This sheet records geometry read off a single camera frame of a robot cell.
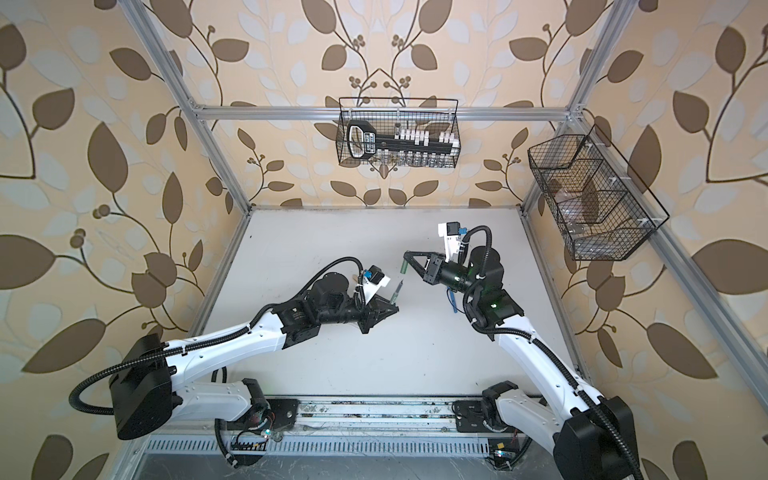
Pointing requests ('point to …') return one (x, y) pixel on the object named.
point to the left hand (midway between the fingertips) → (398, 306)
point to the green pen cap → (404, 267)
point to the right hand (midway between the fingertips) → (407, 259)
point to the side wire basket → (602, 209)
